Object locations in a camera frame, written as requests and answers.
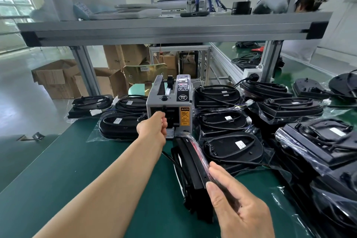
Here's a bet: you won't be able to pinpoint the bagged black lamp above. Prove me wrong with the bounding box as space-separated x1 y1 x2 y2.
67 95 115 120

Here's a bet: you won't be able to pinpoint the black phone on shelf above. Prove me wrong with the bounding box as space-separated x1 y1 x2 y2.
180 11 209 17

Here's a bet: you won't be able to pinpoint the unbagged black lamps with cables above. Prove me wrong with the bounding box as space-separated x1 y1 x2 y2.
293 70 357 102

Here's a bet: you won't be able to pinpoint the grey metal shelf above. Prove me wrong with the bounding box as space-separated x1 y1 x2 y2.
17 12 332 47

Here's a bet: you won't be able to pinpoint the grey barcode scanner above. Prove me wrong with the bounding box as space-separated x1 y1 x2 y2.
253 0 289 15

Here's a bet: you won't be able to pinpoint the green round stool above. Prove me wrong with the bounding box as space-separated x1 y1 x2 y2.
128 83 151 96

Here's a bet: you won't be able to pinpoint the black cup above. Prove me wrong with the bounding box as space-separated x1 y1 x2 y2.
231 1 252 15

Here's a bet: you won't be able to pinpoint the person's left hand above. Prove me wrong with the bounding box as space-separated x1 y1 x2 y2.
136 111 168 147

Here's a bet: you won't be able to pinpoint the white handset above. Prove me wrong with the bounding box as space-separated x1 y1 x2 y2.
74 2 94 20

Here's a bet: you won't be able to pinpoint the metal floor bracket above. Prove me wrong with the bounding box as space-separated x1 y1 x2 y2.
17 132 45 141

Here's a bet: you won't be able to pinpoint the person's right hand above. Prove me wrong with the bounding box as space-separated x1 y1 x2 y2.
205 161 276 238

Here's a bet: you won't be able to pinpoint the bundle of black cables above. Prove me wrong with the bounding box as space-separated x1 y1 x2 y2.
231 52 262 68

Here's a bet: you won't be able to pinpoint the person's left forearm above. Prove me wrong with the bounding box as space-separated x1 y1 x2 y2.
33 135 163 238

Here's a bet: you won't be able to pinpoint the grey tape dispenser machine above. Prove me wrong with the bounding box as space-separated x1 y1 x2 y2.
146 74 194 138

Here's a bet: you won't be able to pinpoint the white flat scale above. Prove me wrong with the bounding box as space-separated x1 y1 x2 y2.
89 5 163 20

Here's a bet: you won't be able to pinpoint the group of bagged black lamps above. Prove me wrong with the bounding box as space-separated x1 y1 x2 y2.
192 76 357 238

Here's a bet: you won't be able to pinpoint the white power socket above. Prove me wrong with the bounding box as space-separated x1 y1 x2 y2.
244 70 263 82

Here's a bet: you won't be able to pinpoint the window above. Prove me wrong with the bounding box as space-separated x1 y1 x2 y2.
0 0 35 52

